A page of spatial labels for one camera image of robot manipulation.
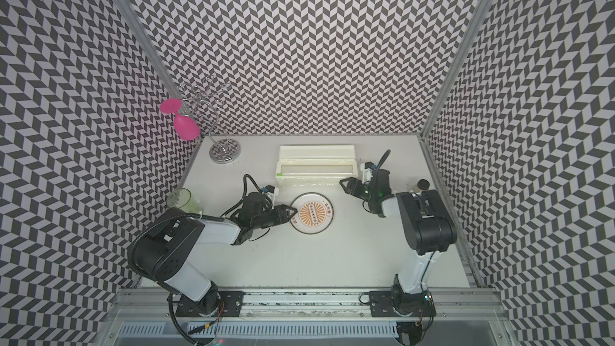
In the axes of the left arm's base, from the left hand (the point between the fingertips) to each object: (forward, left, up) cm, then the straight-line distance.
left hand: (294, 214), depth 90 cm
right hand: (+12, -20, +1) cm, 23 cm away
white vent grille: (-36, +8, -2) cm, 37 cm away
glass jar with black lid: (+8, -49, +8) cm, 50 cm away
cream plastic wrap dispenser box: (+19, -7, +5) cm, 21 cm away
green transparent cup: (+7, +45, 0) cm, 46 cm away
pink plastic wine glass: (+30, +44, +18) cm, 56 cm away
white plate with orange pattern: (+1, -8, -2) cm, 8 cm away
